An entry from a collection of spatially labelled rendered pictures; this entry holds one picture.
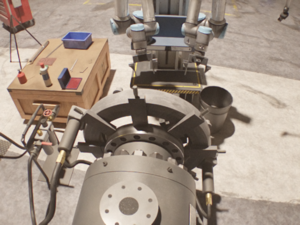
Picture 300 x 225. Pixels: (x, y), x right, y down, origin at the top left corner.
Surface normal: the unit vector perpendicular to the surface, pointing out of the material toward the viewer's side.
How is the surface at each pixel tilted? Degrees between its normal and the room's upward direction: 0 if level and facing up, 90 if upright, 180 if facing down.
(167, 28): 90
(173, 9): 90
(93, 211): 29
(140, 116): 90
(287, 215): 0
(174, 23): 90
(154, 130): 14
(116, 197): 0
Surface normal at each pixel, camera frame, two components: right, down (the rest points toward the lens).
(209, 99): 0.10, 0.67
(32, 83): 0.00, -0.70
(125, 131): -0.39, -0.68
